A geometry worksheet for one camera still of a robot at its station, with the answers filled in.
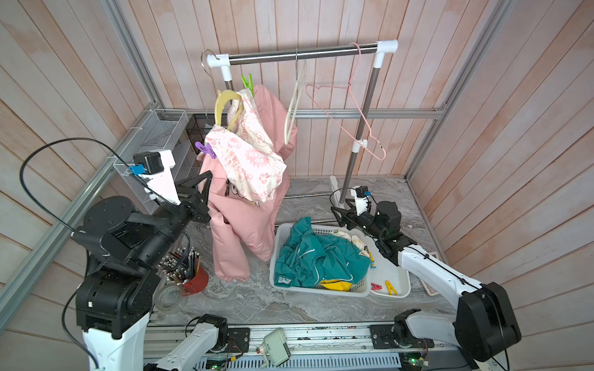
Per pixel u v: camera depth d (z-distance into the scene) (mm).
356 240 835
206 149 439
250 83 572
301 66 857
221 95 477
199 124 960
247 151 474
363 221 712
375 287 837
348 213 715
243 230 582
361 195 685
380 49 547
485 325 409
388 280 855
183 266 781
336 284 778
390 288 837
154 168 336
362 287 780
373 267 897
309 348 732
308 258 762
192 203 371
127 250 301
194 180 405
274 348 686
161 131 854
